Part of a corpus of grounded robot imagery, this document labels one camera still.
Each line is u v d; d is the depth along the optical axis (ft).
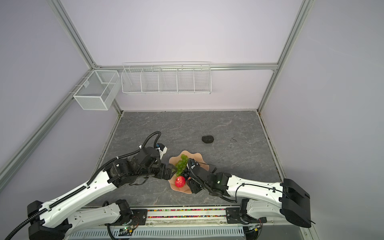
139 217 2.42
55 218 1.29
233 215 2.42
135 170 1.69
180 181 2.58
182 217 2.47
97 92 3.20
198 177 1.86
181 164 2.83
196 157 2.95
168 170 2.04
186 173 2.70
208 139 3.25
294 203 1.34
